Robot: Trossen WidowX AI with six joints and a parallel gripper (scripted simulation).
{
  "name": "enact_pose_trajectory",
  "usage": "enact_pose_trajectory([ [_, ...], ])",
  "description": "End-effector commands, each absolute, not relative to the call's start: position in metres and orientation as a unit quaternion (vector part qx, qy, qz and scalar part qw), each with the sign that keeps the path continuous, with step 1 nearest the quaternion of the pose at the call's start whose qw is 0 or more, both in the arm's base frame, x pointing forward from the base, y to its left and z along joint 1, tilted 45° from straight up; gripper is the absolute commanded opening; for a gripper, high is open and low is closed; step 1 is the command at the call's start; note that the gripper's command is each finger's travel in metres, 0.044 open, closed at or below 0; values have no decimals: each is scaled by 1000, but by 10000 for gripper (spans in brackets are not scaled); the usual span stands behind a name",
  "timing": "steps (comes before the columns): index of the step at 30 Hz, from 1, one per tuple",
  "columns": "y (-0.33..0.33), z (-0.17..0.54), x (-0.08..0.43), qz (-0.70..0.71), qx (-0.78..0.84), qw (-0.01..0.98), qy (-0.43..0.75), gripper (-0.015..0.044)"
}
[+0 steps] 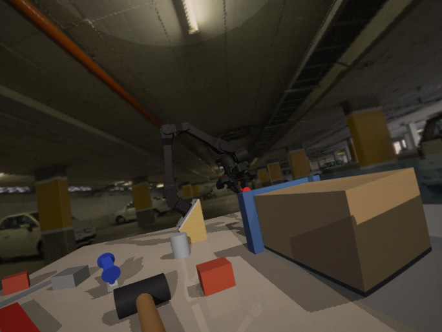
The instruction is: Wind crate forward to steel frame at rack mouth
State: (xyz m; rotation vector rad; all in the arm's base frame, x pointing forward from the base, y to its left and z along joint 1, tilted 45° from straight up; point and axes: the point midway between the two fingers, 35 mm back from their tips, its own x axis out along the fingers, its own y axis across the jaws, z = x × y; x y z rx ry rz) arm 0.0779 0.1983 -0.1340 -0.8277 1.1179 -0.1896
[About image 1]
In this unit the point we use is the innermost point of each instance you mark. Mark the grey cylinder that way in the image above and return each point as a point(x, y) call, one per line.
point(180, 245)

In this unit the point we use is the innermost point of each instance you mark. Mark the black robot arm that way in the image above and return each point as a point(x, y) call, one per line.
point(218, 145)

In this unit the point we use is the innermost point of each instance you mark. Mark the black mallet with brown handle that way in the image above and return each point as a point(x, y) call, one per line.
point(142, 297)

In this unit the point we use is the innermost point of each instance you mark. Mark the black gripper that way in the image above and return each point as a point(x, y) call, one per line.
point(232, 182)

